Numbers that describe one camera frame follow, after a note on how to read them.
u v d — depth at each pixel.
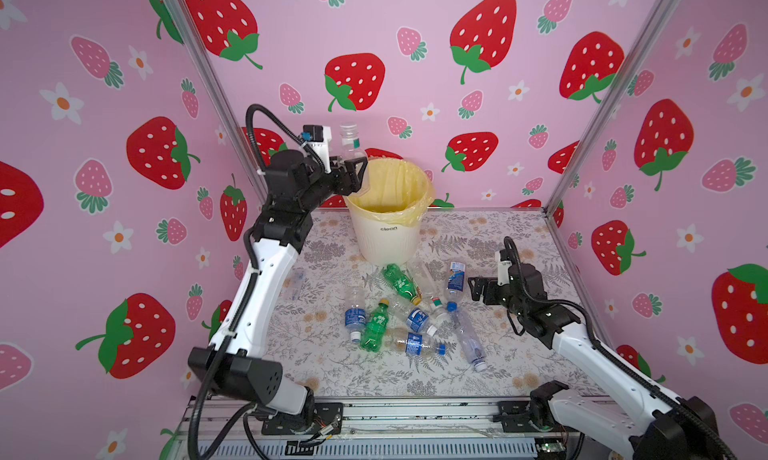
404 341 0.82
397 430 0.73
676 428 0.39
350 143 0.64
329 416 0.75
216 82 0.84
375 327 0.85
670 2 0.69
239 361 0.40
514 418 0.73
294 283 0.98
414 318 0.86
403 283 0.93
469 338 0.88
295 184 0.49
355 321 0.86
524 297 0.60
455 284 0.93
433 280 1.00
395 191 1.04
